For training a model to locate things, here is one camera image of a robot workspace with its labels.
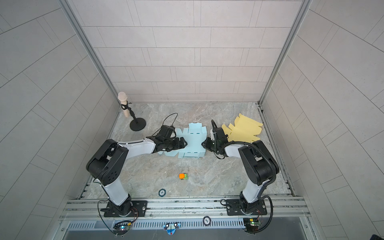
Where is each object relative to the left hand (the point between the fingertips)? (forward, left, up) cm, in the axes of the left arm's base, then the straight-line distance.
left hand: (187, 143), depth 92 cm
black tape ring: (-28, +10, -1) cm, 30 cm away
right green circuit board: (-41, -32, -1) cm, 52 cm away
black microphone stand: (+15, +36, -1) cm, 39 cm away
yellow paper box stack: (+11, -38, -1) cm, 40 cm away
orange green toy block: (-20, +1, +1) cm, 20 cm away
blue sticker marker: (-42, +4, +1) cm, 42 cm away
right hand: (0, -9, -1) cm, 9 cm away
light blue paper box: (+7, -4, -2) cm, 8 cm away
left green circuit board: (-42, +27, +1) cm, 50 cm away
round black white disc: (-39, -11, -1) cm, 41 cm away
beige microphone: (+16, +36, +24) cm, 46 cm away
